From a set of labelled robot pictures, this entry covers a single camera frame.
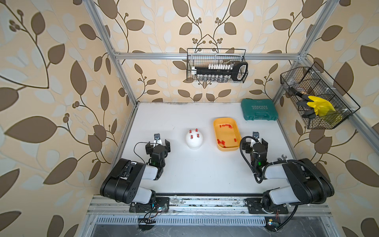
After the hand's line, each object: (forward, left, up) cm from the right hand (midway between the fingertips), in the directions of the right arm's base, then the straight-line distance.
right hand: (254, 139), depth 91 cm
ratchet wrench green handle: (-10, -17, -7) cm, 21 cm away
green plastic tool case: (+28, -13, -3) cm, 31 cm away
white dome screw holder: (0, +38, +3) cm, 38 cm away
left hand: (+1, +62, +1) cm, 62 cm away
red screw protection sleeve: (+1, +39, +5) cm, 40 cm away
